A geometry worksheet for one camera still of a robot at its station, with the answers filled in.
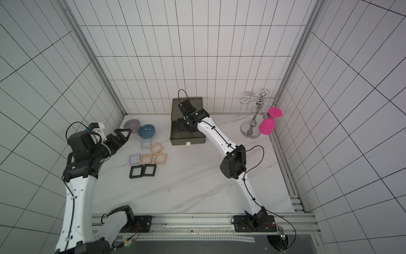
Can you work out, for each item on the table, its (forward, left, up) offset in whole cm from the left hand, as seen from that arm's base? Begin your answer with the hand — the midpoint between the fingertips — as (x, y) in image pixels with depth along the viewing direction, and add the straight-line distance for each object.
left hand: (127, 137), depth 71 cm
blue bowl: (+24, +5, -27) cm, 37 cm away
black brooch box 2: (-4, +4, -29) cm, 29 cm away
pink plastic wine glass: (+17, -72, -11) cm, 75 cm away
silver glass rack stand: (+26, -68, -26) cm, 77 cm away
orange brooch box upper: (+12, -4, -29) cm, 31 cm away
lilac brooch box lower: (+3, +8, -28) cm, 29 cm away
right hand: (+14, -20, -10) cm, 27 cm away
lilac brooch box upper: (+16, +4, -29) cm, 33 cm away
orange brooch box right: (+4, -8, -28) cm, 29 cm away
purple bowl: (+29, +15, -25) cm, 42 cm away
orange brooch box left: (+4, 0, -28) cm, 28 cm away
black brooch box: (-4, -4, -27) cm, 27 cm away
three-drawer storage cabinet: (+13, -22, -19) cm, 31 cm away
